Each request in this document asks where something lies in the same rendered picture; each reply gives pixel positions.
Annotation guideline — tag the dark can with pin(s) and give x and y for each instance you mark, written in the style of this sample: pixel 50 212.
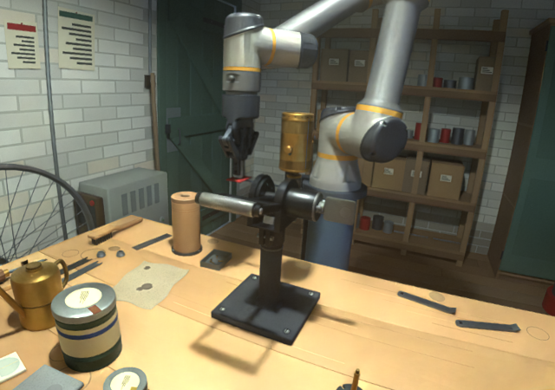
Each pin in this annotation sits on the dark can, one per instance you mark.
pixel 378 223
pixel 449 83
pixel 458 136

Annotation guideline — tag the wooden shelf unit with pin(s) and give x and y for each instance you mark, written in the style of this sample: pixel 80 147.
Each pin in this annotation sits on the wooden shelf unit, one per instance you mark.
pixel 459 34

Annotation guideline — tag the wooden brush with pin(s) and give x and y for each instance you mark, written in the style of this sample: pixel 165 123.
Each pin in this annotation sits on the wooden brush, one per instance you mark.
pixel 115 229

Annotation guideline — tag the striped round tin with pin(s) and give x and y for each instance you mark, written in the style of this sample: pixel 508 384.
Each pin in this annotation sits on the striped round tin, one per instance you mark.
pixel 86 333

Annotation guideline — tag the red can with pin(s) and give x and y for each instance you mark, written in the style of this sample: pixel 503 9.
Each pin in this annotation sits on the red can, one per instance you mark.
pixel 438 82
pixel 365 223
pixel 417 132
pixel 445 135

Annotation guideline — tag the small grey dome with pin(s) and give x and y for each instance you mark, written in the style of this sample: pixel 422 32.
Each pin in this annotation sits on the small grey dome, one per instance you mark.
pixel 101 255
pixel 119 254

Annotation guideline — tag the brass carbide lamp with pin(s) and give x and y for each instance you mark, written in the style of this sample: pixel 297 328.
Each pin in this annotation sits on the brass carbide lamp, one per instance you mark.
pixel 297 141

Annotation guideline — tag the cardboard box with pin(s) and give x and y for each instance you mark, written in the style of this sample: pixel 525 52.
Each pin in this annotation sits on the cardboard box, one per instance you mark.
pixel 417 177
pixel 334 67
pixel 445 180
pixel 358 68
pixel 486 74
pixel 389 173

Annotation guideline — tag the bicycle wheel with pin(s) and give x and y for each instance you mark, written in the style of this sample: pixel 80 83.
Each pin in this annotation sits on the bicycle wheel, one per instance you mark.
pixel 65 190

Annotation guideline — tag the grey can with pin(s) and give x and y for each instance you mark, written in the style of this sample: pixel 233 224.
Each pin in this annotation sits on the grey can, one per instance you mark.
pixel 422 81
pixel 433 135
pixel 388 226
pixel 469 137
pixel 465 82

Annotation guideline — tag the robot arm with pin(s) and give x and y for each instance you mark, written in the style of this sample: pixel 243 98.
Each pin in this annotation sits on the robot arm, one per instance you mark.
pixel 390 60

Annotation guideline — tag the brass oil can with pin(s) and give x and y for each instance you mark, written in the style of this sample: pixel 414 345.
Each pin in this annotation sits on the brass oil can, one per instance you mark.
pixel 37 294

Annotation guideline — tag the pale card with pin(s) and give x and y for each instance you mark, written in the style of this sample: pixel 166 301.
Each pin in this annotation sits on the pale card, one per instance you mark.
pixel 11 370

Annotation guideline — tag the tan cylindrical rest post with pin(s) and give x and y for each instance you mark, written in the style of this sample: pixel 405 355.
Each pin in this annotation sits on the tan cylindrical rest post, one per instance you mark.
pixel 185 225

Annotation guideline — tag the grey flat strip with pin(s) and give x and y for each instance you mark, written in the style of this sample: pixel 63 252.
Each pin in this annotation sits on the grey flat strip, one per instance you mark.
pixel 152 241

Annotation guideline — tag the pencil in dark holder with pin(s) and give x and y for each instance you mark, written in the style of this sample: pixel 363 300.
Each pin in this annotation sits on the pencil in dark holder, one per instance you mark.
pixel 354 379

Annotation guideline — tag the beige cloth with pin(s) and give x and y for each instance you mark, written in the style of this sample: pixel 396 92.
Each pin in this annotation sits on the beige cloth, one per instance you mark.
pixel 149 284

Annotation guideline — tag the brown box with red button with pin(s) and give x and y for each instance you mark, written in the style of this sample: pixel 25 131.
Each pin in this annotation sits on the brown box with red button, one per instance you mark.
pixel 89 212

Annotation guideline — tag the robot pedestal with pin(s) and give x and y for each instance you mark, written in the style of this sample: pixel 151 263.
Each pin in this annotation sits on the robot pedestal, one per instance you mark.
pixel 334 247

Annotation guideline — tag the grey tyre lever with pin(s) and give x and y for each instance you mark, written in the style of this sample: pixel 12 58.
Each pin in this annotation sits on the grey tyre lever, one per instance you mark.
pixel 427 302
pixel 487 325

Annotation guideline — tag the red clip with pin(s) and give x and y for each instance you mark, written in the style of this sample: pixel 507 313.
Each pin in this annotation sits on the red clip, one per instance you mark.
pixel 238 180

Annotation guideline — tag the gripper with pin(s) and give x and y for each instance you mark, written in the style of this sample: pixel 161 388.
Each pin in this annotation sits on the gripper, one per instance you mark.
pixel 241 106

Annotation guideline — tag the green-headed poster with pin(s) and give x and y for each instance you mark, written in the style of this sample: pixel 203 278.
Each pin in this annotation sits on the green-headed poster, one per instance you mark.
pixel 76 39

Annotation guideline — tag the red-headed poster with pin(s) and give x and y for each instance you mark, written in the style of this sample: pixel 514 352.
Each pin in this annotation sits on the red-headed poster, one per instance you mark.
pixel 24 39

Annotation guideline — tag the grey wall pipe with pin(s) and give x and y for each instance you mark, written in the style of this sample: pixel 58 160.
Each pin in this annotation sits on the grey wall pipe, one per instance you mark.
pixel 50 82

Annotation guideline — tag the small white-lidded tin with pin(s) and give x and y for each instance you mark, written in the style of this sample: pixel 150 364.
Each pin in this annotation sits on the small white-lidded tin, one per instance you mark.
pixel 126 381

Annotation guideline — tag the black stand with base plate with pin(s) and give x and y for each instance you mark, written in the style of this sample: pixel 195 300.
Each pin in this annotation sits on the black stand with base plate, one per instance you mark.
pixel 269 307

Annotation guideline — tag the green door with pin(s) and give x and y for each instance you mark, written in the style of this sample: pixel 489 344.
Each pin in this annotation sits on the green door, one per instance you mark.
pixel 195 82

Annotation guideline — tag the grey metal cabinet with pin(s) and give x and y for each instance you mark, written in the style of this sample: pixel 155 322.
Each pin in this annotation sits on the grey metal cabinet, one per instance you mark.
pixel 130 190

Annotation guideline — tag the grey square pad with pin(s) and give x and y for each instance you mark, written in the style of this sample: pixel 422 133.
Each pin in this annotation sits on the grey square pad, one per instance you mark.
pixel 47 381

